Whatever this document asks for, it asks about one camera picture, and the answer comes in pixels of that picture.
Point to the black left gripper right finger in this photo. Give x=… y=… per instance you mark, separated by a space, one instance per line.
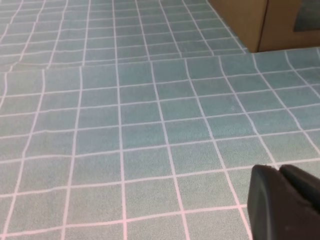
x=306 y=184

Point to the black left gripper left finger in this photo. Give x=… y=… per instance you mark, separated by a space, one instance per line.
x=276 y=210

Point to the lower brown shoebox drawer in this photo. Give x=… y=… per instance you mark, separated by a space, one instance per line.
x=270 y=25

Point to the cyan checkered tablecloth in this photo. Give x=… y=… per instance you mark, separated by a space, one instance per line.
x=142 y=120

